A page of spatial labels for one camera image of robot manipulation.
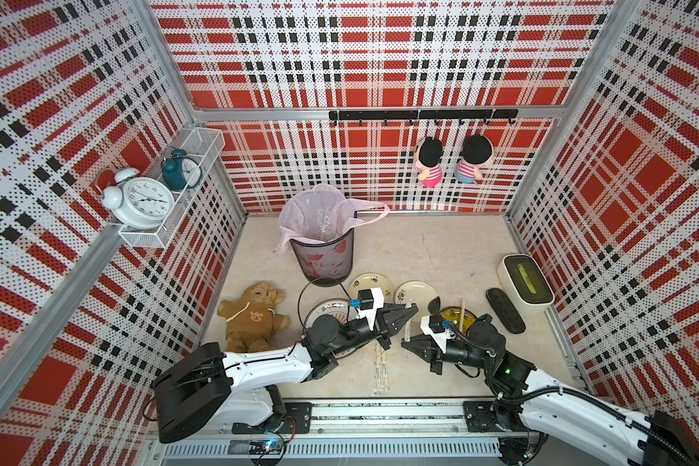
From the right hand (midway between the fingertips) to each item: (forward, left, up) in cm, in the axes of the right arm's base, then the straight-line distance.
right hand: (408, 341), depth 71 cm
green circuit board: (-21, +35, -14) cm, 43 cm away
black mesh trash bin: (+25, +22, -1) cm, 34 cm away
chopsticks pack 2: (-3, +6, -16) cm, 17 cm away
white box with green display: (+23, -42, -11) cm, 49 cm away
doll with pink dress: (+57, -10, +14) cm, 60 cm away
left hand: (+3, -2, +12) cm, 12 cm away
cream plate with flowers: (+27, +9, -16) cm, 33 cm away
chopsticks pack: (0, +1, +8) cm, 8 cm away
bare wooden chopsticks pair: (+14, -20, -15) cm, 28 cm away
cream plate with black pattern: (+23, -7, -18) cm, 30 cm away
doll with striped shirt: (+56, -26, +17) cm, 64 cm away
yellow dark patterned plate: (+14, -17, -15) cm, 26 cm away
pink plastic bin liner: (+42, +26, +3) cm, 50 cm away
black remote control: (+15, -34, -14) cm, 39 cm away
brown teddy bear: (+9, +44, -8) cm, 46 cm away
